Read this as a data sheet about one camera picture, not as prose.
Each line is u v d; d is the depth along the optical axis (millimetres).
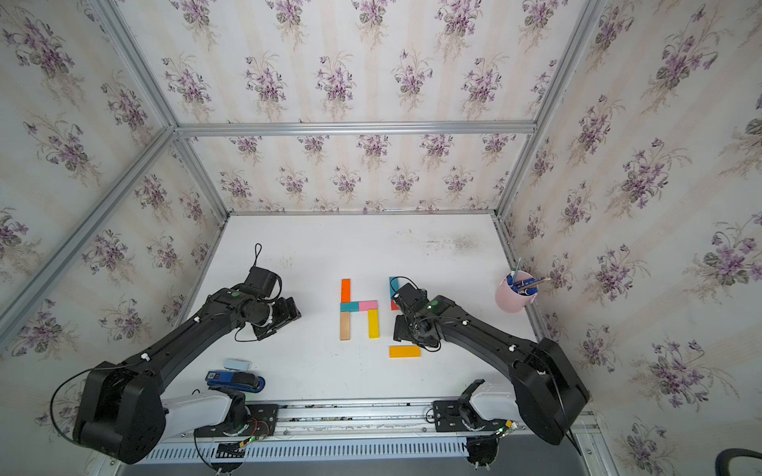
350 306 935
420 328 587
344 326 897
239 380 790
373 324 905
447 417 722
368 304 935
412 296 671
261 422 719
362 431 727
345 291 978
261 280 676
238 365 811
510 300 881
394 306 689
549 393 409
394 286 985
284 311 753
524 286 882
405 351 856
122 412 393
